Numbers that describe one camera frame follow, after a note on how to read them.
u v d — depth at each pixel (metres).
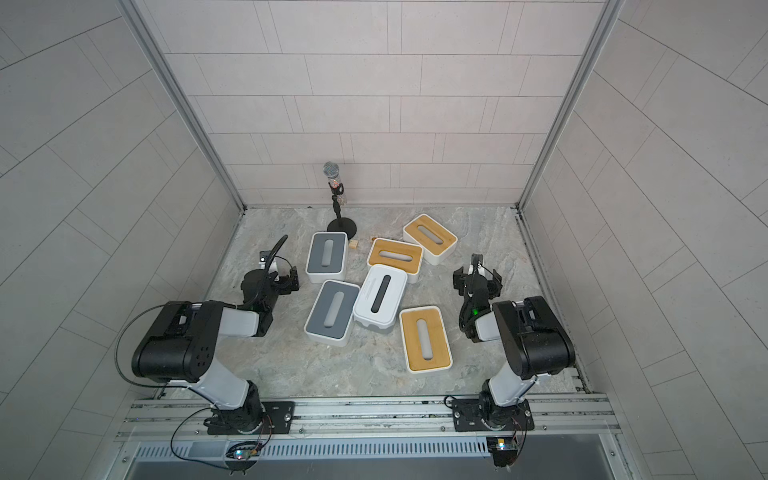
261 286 0.68
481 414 0.71
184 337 0.50
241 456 0.65
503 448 0.68
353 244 1.05
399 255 0.99
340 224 1.08
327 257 0.97
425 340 0.83
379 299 0.84
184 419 0.71
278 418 0.71
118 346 0.43
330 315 0.87
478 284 0.71
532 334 0.47
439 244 1.00
